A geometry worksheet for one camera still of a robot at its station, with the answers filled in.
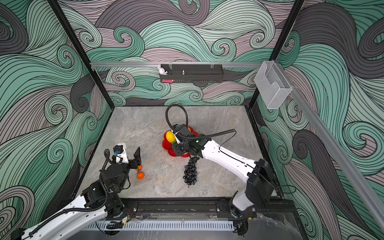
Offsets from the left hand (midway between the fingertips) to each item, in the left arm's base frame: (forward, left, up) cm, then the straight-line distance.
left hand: (133, 147), depth 73 cm
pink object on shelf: (+40, -14, +12) cm, 44 cm away
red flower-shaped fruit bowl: (+12, -14, -19) cm, 26 cm away
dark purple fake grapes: (-5, -29, -17) cm, 34 cm away
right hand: (+3, -21, -4) cm, 22 cm away
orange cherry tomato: (-8, -1, -18) cm, 19 cm away
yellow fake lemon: (+17, -16, -15) cm, 27 cm away
